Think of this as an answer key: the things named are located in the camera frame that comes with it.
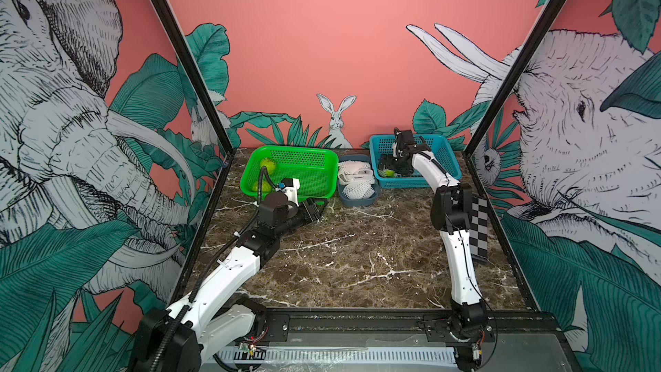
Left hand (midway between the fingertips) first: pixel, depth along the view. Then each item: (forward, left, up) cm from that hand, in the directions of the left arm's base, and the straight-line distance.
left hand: (325, 200), depth 77 cm
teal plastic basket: (+36, -52, -17) cm, 65 cm away
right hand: (+29, -26, -16) cm, 42 cm away
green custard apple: (+30, +24, -16) cm, 42 cm away
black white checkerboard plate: (-3, -56, -20) cm, 59 cm away
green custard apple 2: (+23, -26, -17) cm, 39 cm away
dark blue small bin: (+13, -13, -22) cm, 28 cm away
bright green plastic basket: (+33, +5, -23) cm, 41 cm away
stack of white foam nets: (+19, -13, -15) cm, 28 cm away
